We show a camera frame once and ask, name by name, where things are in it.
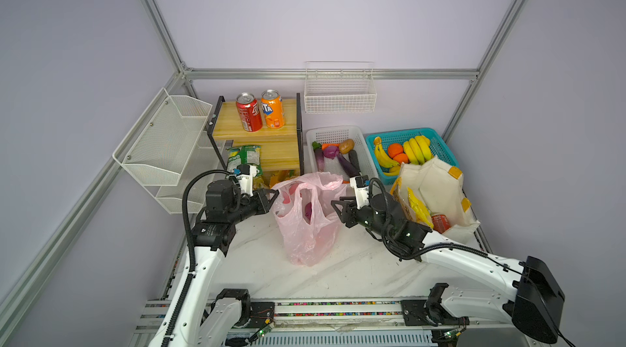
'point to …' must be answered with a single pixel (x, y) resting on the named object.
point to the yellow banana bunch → (418, 149)
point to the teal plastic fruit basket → (438, 147)
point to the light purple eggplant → (319, 156)
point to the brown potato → (346, 146)
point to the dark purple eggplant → (352, 167)
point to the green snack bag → (246, 155)
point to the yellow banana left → (384, 160)
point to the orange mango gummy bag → (272, 177)
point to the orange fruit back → (394, 149)
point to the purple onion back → (331, 151)
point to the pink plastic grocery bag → (308, 243)
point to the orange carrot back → (327, 145)
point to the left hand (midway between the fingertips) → (277, 194)
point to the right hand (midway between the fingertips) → (334, 200)
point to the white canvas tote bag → (440, 187)
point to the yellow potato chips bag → (420, 209)
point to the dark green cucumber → (354, 160)
